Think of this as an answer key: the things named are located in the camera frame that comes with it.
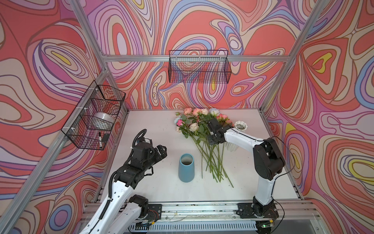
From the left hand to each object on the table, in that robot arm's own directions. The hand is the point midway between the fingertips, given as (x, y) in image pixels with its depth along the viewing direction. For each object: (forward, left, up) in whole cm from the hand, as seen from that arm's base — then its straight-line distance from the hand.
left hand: (163, 151), depth 75 cm
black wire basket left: (+9, +36, +12) cm, 39 cm away
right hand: (+14, -31, -14) cm, 37 cm away
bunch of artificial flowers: (+32, -18, -12) cm, 38 cm away
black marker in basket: (+2, +31, +7) cm, 32 cm away
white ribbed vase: (+16, -43, +2) cm, 46 cm away
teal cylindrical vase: (-9, -12, 0) cm, 15 cm away
